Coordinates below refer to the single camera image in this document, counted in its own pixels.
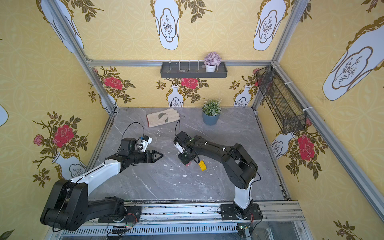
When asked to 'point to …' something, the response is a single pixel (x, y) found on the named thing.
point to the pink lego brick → (187, 164)
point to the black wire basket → (287, 112)
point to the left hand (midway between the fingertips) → (160, 155)
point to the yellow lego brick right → (202, 165)
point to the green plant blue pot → (211, 110)
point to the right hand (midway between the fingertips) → (186, 162)
